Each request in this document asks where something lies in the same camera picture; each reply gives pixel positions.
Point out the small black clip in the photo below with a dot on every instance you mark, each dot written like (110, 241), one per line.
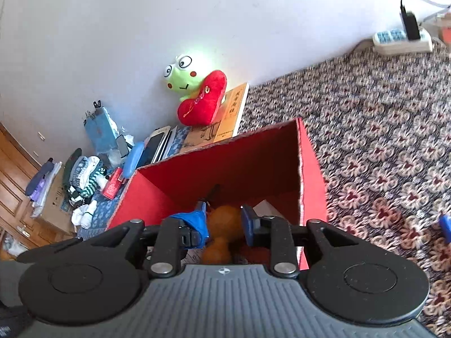
(97, 105)

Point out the orange wooden gourd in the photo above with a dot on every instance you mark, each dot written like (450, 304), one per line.
(225, 218)

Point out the brown cardboard box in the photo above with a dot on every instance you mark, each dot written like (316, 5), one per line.
(53, 211)

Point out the wooden cabinet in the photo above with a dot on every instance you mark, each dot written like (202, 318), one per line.
(14, 183)

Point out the red cardboard box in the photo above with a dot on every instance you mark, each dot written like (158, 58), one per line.
(229, 169)

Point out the dark screen smartphone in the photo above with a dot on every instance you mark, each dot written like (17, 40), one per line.
(155, 148)

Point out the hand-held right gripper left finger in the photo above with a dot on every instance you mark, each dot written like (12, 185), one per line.
(197, 223)

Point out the dark folded umbrella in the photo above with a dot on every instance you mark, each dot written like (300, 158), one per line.
(38, 179)

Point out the brown paper book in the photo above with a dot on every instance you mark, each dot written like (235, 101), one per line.
(201, 135)

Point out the white power strip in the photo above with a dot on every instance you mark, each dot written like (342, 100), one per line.
(401, 44)

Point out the blue glasses case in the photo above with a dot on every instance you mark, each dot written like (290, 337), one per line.
(134, 158)

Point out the green frog plush with heart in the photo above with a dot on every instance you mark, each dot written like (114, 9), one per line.
(197, 91)

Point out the black charger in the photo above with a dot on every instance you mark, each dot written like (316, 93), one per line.
(411, 24)

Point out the red pack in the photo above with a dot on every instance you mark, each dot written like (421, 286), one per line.
(113, 185)

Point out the blue packet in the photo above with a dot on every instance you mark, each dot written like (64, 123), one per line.
(100, 130)

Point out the blue plastic object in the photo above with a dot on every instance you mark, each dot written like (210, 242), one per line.
(445, 227)

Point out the yellow book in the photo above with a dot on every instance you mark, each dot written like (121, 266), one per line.
(232, 109)

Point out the dark green case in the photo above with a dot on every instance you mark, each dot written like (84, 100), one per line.
(72, 163)

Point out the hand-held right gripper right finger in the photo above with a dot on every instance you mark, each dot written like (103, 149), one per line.
(248, 227)

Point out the small dark device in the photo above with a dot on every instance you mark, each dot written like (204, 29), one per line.
(121, 146)

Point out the pile of socks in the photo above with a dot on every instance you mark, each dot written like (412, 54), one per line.
(86, 183)

